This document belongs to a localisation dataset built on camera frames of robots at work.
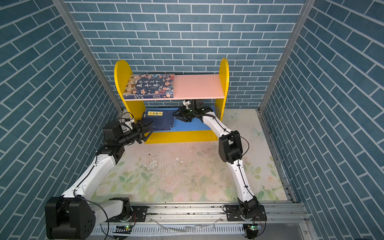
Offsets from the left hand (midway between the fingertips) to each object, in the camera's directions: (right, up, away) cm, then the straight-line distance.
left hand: (153, 125), depth 76 cm
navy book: (-1, +5, +18) cm, 18 cm away
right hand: (+7, +6, +17) cm, 19 cm away
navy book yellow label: (-1, -2, +13) cm, 14 cm away
